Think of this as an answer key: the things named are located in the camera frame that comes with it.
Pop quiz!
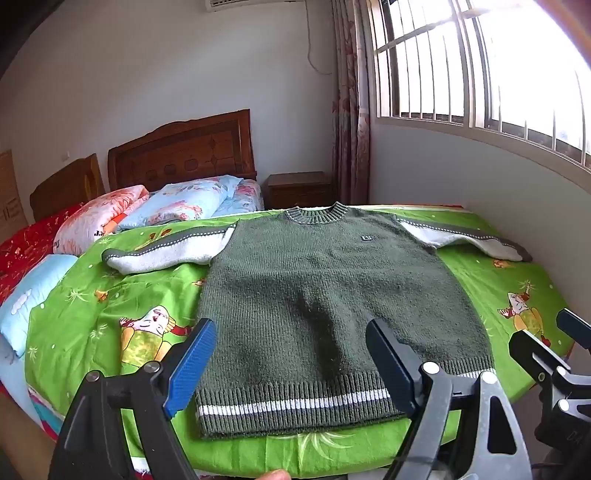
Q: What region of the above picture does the green knit sweater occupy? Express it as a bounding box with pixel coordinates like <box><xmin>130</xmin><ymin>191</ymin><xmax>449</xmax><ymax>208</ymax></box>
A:
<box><xmin>102</xmin><ymin>203</ymin><xmax>529</xmax><ymax>438</ymax></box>

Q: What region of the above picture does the person's fingertip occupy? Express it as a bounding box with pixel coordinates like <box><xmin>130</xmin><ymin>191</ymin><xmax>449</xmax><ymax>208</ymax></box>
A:
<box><xmin>256</xmin><ymin>469</ymin><xmax>291</xmax><ymax>480</ymax></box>

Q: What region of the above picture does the green cartoon bed sheet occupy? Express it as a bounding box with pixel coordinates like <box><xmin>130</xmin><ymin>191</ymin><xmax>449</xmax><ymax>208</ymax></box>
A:
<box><xmin>25</xmin><ymin>207</ymin><xmax>573</xmax><ymax>478</ymax></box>

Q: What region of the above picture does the light blue pillow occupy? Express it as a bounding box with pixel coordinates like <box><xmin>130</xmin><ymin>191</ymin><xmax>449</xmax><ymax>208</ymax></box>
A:
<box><xmin>1</xmin><ymin>254</ymin><xmax>77</xmax><ymax>357</ymax></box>

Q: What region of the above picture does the red patterned bed sheet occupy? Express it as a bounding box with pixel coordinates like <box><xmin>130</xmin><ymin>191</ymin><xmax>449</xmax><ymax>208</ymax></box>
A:
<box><xmin>0</xmin><ymin>203</ymin><xmax>83</xmax><ymax>302</ymax></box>

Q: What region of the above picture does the pink floral pillow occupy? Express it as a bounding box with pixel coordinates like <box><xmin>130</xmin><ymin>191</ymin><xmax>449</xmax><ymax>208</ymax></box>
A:
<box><xmin>53</xmin><ymin>185</ymin><xmax>149</xmax><ymax>256</ymax></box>

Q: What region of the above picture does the light wooden wardrobe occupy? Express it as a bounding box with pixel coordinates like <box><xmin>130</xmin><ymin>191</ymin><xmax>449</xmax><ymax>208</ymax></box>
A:
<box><xmin>0</xmin><ymin>150</ymin><xmax>28</xmax><ymax>243</ymax></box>

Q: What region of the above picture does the barred window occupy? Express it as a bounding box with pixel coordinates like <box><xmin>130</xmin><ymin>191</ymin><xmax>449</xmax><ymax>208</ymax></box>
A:
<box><xmin>368</xmin><ymin>1</ymin><xmax>590</xmax><ymax>169</ymax></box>

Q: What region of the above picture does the small wooden headboard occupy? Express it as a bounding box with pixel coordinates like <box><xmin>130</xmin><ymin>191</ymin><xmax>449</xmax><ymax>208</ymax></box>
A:
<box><xmin>29</xmin><ymin>153</ymin><xmax>105</xmax><ymax>222</ymax></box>

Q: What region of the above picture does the light blue floral quilt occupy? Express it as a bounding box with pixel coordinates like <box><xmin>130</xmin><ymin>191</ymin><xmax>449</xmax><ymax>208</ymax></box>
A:
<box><xmin>116</xmin><ymin>175</ymin><xmax>264</xmax><ymax>231</ymax></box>

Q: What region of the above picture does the wooden nightstand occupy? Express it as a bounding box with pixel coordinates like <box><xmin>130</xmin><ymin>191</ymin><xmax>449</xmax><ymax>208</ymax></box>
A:
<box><xmin>264</xmin><ymin>171</ymin><xmax>335</xmax><ymax>209</ymax></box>

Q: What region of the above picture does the floral pink curtain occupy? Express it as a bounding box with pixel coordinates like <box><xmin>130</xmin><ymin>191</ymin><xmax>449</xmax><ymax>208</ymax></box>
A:
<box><xmin>331</xmin><ymin>1</ymin><xmax>370</xmax><ymax>204</ymax></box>

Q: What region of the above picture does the large wooden headboard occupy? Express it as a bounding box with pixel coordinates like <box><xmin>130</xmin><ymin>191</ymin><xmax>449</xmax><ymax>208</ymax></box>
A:
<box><xmin>107</xmin><ymin>109</ymin><xmax>257</xmax><ymax>192</ymax></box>

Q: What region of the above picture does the white air conditioner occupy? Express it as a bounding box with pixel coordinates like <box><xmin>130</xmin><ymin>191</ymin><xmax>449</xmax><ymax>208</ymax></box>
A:
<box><xmin>204</xmin><ymin>0</ymin><xmax>301</xmax><ymax>12</ymax></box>

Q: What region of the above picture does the air conditioner cable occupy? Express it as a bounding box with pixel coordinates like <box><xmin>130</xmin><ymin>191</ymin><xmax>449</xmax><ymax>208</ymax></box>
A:
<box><xmin>303</xmin><ymin>0</ymin><xmax>335</xmax><ymax>77</ymax></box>

